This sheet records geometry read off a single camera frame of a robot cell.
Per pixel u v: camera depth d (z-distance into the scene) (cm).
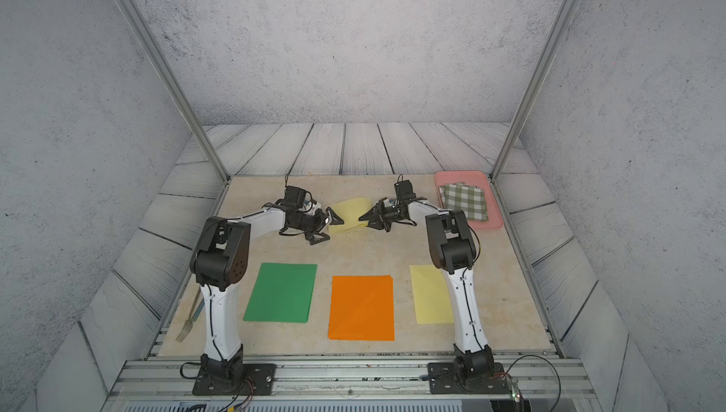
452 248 65
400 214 89
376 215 96
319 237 99
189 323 83
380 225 96
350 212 105
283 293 89
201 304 87
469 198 112
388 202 104
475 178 122
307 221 90
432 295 91
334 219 93
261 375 73
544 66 87
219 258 58
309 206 92
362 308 86
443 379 72
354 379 74
